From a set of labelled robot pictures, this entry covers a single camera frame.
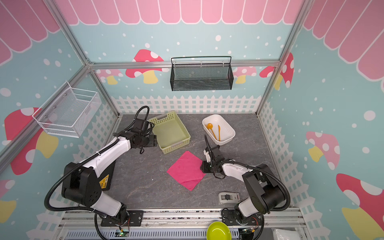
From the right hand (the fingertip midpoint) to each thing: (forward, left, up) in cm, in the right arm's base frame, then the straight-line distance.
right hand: (201, 167), depth 91 cm
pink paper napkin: (-2, +8, +1) cm, 9 cm away
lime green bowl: (-32, -7, 0) cm, 33 cm away
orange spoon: (+33, -7, 0) cm, 34 cm away
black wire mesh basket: (+49, -1, +34) cm, 59 cm away
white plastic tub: (+26, -19, +1) cm, 32 cm away
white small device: (-18, -15, +3) cm, 24 cm away
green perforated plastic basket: (+27, +23, -1) cm, 35 cm away
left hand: (+10, +30, +11) cm, 34 cm away
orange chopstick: (+27, -13, 0) cm, 30 cm away
